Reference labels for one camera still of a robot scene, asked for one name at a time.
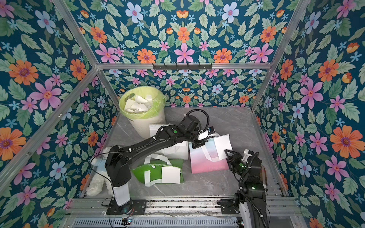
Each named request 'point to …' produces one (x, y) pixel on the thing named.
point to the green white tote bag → (150, 173)
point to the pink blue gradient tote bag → (203, 159)
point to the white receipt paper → (223, 143)
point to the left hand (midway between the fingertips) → (209, 138)
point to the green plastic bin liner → (159, 100)
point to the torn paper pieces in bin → (139, 105)
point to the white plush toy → (100, 184)
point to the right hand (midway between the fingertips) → (227, 151)
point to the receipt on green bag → (171, 175)
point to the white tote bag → (180, 151)
